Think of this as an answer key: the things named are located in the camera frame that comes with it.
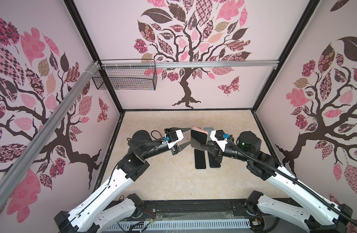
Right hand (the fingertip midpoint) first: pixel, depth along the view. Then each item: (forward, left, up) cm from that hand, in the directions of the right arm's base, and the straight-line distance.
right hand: (203, 142), depth 62 cm
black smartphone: (+4, -11, -33) cm, 35 cm away
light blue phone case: (+32, -11, -33) cm, 48 cm away
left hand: (-1, +5, +7) cm, 9 cm away
